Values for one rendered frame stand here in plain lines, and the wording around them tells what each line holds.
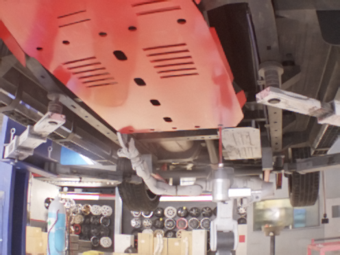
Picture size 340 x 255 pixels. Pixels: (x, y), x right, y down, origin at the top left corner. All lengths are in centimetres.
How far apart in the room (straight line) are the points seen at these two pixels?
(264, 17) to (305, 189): 214
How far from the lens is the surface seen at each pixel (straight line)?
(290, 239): 1210
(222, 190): 171
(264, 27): 116
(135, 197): 325
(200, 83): 141
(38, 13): 108
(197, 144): 294
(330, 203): 1238
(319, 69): 181
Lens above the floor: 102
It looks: 17 degrees up
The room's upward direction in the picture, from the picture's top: 1 degrees clockwise
